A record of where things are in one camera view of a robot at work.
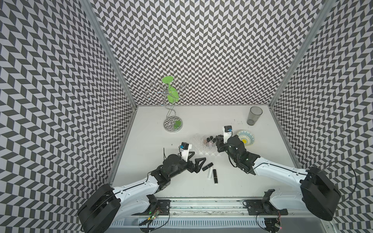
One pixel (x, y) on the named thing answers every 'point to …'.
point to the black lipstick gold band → (215, 176)
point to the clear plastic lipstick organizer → (207, 145)
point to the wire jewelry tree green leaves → (169, 92)
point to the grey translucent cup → (254, 115)
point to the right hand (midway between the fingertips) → (218, 138)
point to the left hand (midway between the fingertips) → (199, 157)
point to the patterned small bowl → (245, 136)
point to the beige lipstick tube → (205, 141)
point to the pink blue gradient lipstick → (210, 143)
